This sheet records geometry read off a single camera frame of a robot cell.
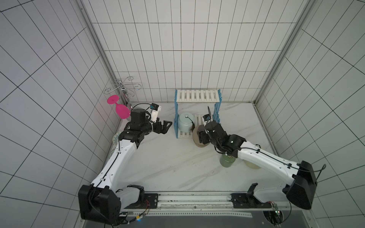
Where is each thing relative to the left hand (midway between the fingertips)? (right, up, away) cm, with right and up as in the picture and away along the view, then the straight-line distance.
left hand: (163, 123), depth 78 cm
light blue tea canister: (+13, +1, +14) cm, 19 cm away
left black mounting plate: (-5, -40, -6) cm, 41 cm away
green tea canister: (+36, -22, +1) cm, 42 cm away
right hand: (+19, -5, 0) cm, 20 cm away
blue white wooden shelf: (+29, +17, +9) cm, 35 cm away
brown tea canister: (+18, -8, -4) cm, 20 cm away
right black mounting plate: (+42, -35, -14) cm, 56 cm away
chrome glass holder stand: (-27, +21, +12) cm, 36 cm away
